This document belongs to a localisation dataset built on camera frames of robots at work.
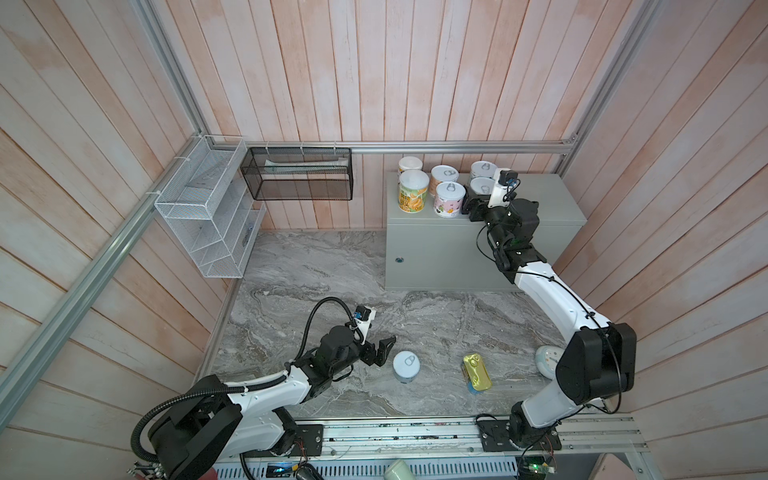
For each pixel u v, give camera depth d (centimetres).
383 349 73
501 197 66
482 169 80
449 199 73
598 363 44
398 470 63
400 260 90
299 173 90
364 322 72
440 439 76
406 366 80
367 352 73
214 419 42
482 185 75
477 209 70
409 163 78
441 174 78
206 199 77
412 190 72
